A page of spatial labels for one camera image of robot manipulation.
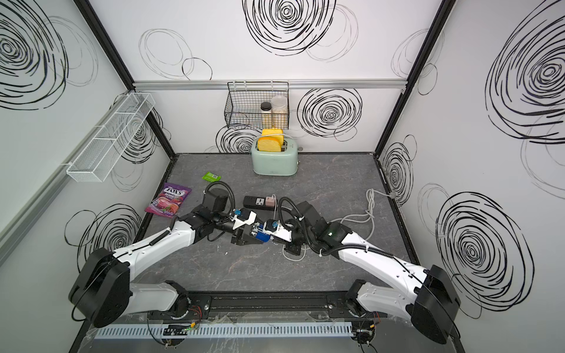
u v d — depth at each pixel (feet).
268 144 3.16
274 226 2.03
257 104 2.91
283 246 2.11
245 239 2.19
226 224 2.20
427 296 1.28
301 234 2.07
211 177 3.56
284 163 3.53
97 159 2.37
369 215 3.08
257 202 3.18
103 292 1.33
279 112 2.78
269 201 3.06
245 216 2.03
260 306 2.47
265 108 2.78
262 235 2.28
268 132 3.35
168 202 3.21
